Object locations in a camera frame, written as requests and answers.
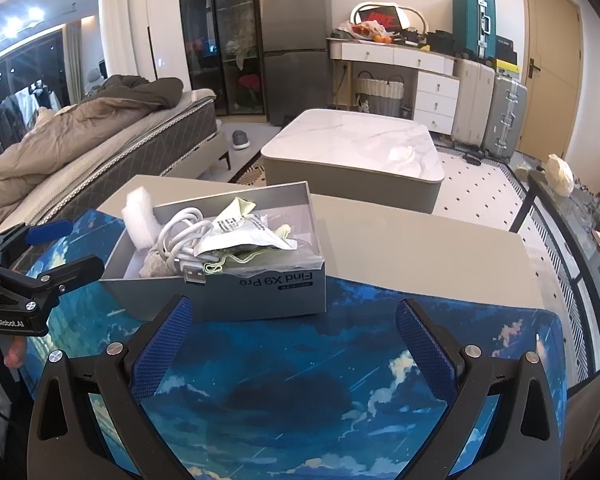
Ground light green cloth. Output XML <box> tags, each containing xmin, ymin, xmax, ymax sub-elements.
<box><xmin>202</xmin><ymin>197</ymin><xmax>293</xmax><ymax>273</ymax></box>

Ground person's left hand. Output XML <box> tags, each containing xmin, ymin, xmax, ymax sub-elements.
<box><xmin>1</xmin><ymin>335</ymin><xmax>29</xmax><ymax>369</ymax></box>

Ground white plush toy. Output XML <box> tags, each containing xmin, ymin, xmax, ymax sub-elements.
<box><xmin>139</xmin><ymin>250</ymin><xmax>173</xmax><ymax>278</ymax></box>

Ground woven laundry basket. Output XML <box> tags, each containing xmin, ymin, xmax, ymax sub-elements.
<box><xmin>355</xmin><ymin>71</ymin><xmax>406</xmax><ymax>116</ymax></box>

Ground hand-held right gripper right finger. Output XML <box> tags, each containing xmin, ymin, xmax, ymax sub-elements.
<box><xmin>396</xmin><ymin>297</ymin><xmax>563</xmax><ymax>480</ymax></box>

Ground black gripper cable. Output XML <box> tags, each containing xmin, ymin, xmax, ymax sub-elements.
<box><xmin>0</xmin><ymin>390</ymin><xmax>28</xmax><ymax>426</ymax></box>

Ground silver suitcase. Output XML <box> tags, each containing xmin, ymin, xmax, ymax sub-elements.
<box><xmin>481</xmin><ymin>72</ymin><xmax>529</xmax><ymax>163</ymax></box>

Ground blue sky print desk mat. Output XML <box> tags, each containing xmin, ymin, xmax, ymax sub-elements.
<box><xmin>10</xmin><ymin>207</ymin><xmax>568</xmax><ymax>480</ymax></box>

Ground dark glass cabinet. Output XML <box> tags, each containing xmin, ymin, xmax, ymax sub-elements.
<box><xmin>176</xmin><ymin>0</ymin><xmax>268</xmax><ymax>121</ymax></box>

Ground red and black box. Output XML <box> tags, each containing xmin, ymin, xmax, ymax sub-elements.
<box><xmin>358</xmin><ymin>7</ymin><xmax>401</xmax><ymax>30</ymax></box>

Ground clear plastic bag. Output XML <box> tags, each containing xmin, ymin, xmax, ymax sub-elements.
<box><xmin>196</xmin><ymin>200</ymin><xmax>326</xmax><ymax>276</ymax></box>

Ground silver refrigerator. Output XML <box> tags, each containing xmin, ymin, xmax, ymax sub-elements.
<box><xmin>256</xmin><ymin>0</ymin><xmax>332</xmax><ymax>128</ymax></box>

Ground olive green jacket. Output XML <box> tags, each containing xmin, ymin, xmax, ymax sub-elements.
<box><xmin>77</xmin><ymin>74</ymin><xmax>185</xmax><ymax>111</ymax></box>

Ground teal suitcase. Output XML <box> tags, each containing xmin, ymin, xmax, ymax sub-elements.
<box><xmin>452</xmin><ymin>0</ymin><xmax>497</xmax><ymax>61</ymax></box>

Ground cream crumpled bag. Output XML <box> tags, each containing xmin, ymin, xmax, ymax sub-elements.
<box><xmin>545</xmin><ymin>154</ymin><xmax>576</xmax><ymax>197</ymax></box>

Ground plastic bag of fruit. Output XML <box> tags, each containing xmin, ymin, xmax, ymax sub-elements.
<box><xmin>341</xmin><ymin>20</ymin><xmax>391</xmax><ymax>41</ymax></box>

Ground white foam piece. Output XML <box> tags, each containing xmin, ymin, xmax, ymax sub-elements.
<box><xmin>121</xmin><ymin>187</ymin><xmax>162</xmax><ymax>251</ymax></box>

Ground beige quilt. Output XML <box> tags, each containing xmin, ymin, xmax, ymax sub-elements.
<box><xmin>0</xmin><ymin>95</ymin><xmax>146</xmax><ymax>211</ymax></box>

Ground dark green box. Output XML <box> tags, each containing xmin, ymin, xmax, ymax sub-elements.
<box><xmin>495</xmin><ymin>35</ymin><xmax>520</xmax><ymax>63</ymax></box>

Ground stack of black boxes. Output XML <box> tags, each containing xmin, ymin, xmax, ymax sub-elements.
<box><xmin>425</xmin><ymin>30</ymin><xmax>456</xmax><ymax>53</ymax></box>

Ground white charging cable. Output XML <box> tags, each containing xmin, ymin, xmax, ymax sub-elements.
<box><xmin>155</xmin><ymin>209</ymin><xmax>221</xmax><ymax>288</ymax></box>

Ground oval mirror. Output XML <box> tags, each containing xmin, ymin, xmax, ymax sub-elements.
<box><xmin>350</xmin><ymin>2</ymin><xmax>429</xmax><ymax>33</ymax></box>

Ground marble top coffee table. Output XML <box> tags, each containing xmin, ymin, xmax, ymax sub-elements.
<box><xmin>260</xmin><ymin>109</ymin><xmax>445</xmax><ymax>215</ymax></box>

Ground grey bed frame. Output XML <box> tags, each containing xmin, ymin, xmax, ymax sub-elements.
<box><xmin>162</xmin><ymin>130</ymin><xmax>233</xmax><ymax>181</ymax></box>

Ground wooden door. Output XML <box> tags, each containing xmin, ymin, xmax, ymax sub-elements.
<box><xmin>517</xmin><ymin>0</ymin><xmax>583</xmax><ymax>161</ymax></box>

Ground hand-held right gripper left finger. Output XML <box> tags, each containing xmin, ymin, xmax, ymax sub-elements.
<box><xmin>27</xmin><ymin>295</ymin><xmax>195</xmax><ymax>480</ymax></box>

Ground hanging clothes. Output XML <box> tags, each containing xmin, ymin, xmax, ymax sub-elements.
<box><xmin>0</xmin><ymin>80</ymin><xmax>63</xmax><ymax>126</ymax></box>

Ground beige suitcase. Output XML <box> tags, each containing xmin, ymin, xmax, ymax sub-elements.
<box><xmin>451</xmin><ymin>57</ymin><xmax>496</xmax><ymax>147</ymax></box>

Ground grey cardboard box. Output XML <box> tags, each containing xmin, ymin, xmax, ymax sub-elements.
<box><xmin>100</xmin><ymin>181</ymin><xmax>327</xmax><ymax>322</ymax></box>

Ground black glass side table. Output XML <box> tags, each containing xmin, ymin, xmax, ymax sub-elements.
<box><xmin>510</xmin><ymin>170</ymin><xmax>600</xmax><ymax>391</ymax></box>

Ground white vanity dresser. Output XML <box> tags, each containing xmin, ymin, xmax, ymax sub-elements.
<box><xmin>327</xmin><ymin>40</ymin><xmax>461</xmax><ymax>136</ymax></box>

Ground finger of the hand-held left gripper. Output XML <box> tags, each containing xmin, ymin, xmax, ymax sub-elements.
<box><xmin>0</xmin><ymin>220</ymin><xmax>73</xmax><ymax>256</ymax></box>
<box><xmin>0</xmin><ymin>256</ymin><xmax>105</xmax><ymax>311</ymax></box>

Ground white wardrobe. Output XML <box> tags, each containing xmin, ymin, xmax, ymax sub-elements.
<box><xmin>97</xmin><ymin>0</ymin><xmax>191</xmax><ymax>91</ymax></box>

